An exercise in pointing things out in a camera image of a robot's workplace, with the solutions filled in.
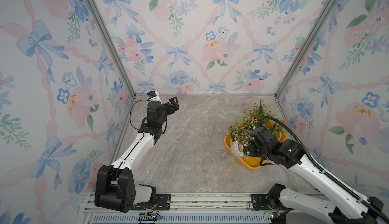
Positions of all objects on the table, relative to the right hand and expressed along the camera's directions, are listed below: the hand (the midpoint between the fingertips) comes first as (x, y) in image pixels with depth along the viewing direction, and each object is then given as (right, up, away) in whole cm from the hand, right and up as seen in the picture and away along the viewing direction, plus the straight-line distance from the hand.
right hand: (244, 139), depth 74 cm
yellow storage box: (+5, -13, +6) cm, 15 cm away
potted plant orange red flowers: (+26, +1, +17) cm, 31 cm away
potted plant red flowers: (+14, +13, +19) cm, 27 cm away
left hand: (-37, +20, +8) cm, 43 cm away
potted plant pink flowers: (+2, +4, +8) cm, 9 cm away
